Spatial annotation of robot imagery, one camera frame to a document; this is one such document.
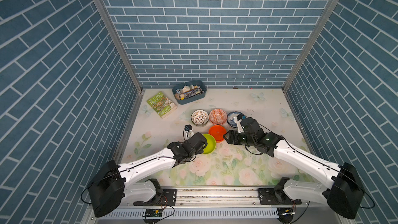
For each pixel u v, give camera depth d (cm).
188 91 116
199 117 102
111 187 39
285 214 71
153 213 72
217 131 93
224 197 75
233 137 69
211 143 85
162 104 108
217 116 100
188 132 72
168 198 73
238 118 74
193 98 115
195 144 61
